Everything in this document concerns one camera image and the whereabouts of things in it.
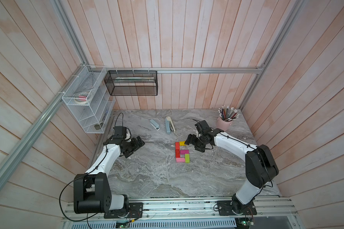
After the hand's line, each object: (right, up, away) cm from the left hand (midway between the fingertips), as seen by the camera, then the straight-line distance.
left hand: (140, 148), depth 87 cm
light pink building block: (+25, -9, +4) cm, 27 cm away
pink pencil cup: (+57, +14, +14) cm, 61 cm away
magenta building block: (+29, -4, +8) cm, 30 cm away
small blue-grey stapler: (+7, +15, +20) cm, 26 cm away
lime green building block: (+30, -8, +5) cm, 32 cm away
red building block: (+24, -3, +9) cm, 26 cm away
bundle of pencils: (+62, +22, +16) cm, 68 cm away
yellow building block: (+28, +1, +11) cm, 30 cm away
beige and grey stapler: (+18, +14, +20) cm, 30 cm away
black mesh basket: (-6, +41, +2) cm, 42 cm away
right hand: (+31, +2, +4) cm, 31 cm away
